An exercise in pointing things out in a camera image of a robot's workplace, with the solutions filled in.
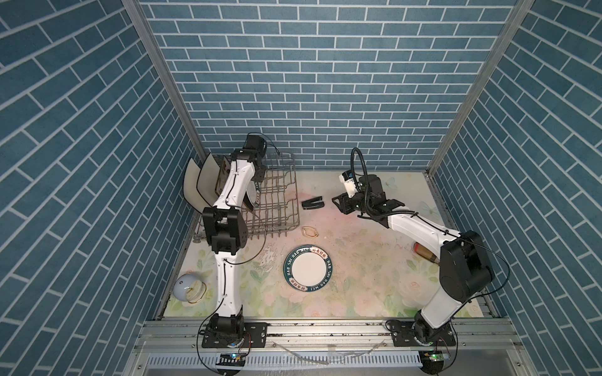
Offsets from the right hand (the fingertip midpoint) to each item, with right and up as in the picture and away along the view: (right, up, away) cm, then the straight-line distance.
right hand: (339, 197), depth 89 cm
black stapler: (-10, -3, +16) cm, 19 cm away
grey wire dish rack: (-27, -7, +16) cm, 32 cm away
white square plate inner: (-53, +8, +5) cm, 54 cm away
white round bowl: (-51, -29, -14) cm, 61 cm away
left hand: (-34, +10, +8) cm, 36 cm away
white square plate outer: (-57, +4, -2) cm, 57 cm away
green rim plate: (-38, +2, +18) cm, 42 cm away
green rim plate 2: (-12, -27, -2) cm, 30 cm away
